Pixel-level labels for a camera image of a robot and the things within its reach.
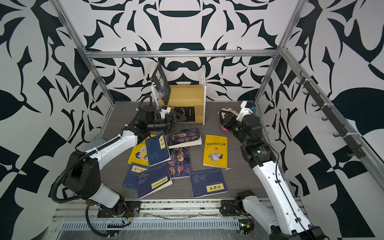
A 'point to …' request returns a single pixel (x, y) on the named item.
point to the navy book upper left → (157, 150)
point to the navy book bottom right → (207, 183)
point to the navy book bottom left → (134, 169)
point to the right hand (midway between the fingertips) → (222, 111)
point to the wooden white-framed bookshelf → (188, 101)
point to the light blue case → (96, 143)
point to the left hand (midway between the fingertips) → (185, 120)
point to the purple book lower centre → (179, 161)
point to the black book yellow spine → (188, 112)
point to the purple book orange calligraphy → (185, 137)
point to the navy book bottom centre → (153, 179)
